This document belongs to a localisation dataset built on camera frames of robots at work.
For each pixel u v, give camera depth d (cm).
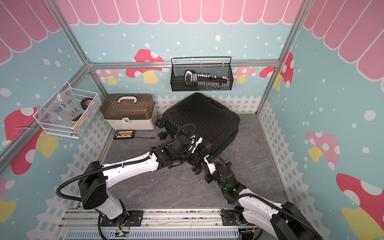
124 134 106
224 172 58
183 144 60
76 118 66
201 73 92
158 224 74
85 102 79
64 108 69
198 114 117
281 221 42
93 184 43
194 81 87
